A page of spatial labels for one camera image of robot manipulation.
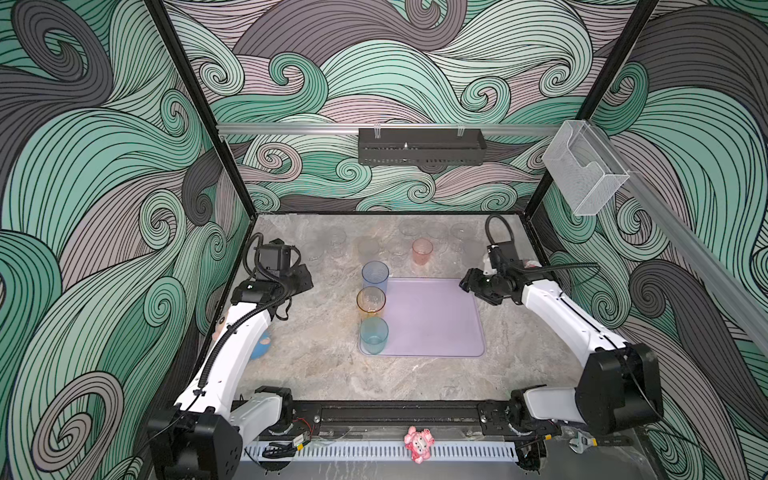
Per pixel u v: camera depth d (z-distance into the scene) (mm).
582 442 697
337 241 1091
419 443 670
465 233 1104
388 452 634
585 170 792
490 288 716
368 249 1078
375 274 938
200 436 374
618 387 401
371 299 855
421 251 1059
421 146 956
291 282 702
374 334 854
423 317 926
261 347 798
